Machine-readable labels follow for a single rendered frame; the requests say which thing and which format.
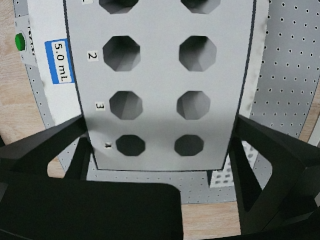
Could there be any white plate with round holes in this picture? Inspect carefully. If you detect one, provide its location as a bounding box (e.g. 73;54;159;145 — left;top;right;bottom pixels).
45;0;257;172

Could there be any grey rectangular base plate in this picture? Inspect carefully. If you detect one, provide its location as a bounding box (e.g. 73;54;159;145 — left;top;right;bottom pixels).
24;0;320;204

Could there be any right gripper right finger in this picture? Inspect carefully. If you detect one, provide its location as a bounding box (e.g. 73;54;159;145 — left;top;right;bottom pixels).
228;114;320;234

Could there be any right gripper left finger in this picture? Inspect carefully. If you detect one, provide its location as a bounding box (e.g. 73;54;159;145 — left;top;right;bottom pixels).
0;114;91;180

